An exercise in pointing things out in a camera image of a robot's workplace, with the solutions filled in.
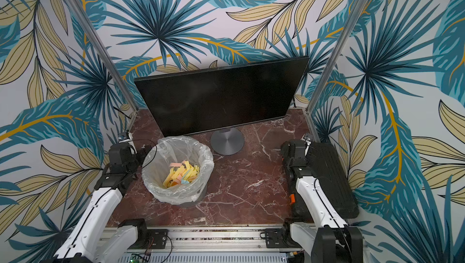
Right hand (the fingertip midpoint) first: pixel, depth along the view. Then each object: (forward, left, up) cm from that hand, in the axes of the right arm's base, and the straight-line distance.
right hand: (299, 148), depth 84 cm
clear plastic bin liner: (-3, +56, +7) cm, 57 cm away
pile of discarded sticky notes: (-6, +54, -10) cm, 55 cm away
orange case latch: (-19, +5, -10) cm, 22 cm away
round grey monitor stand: (+15, +34, -14) cm, 39 cm away
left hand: (-1, +71, +2) cm, 71 cm away
